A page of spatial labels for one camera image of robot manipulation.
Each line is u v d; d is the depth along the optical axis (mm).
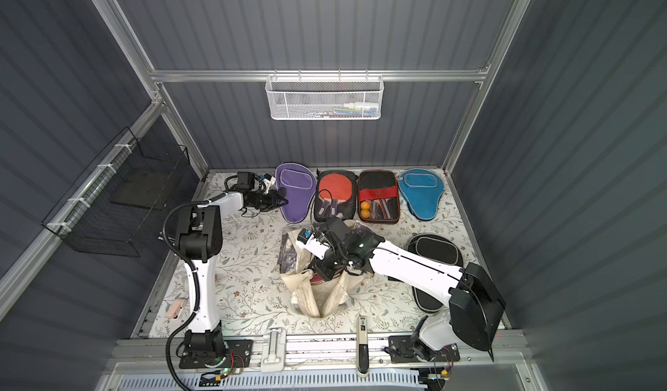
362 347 719
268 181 1018
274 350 723
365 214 1018
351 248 597
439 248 895
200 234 620
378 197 1079
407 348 738
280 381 769
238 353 727
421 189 1100
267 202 966
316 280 722
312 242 680
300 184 1112
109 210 722
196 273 619
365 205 1046
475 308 414
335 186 1153
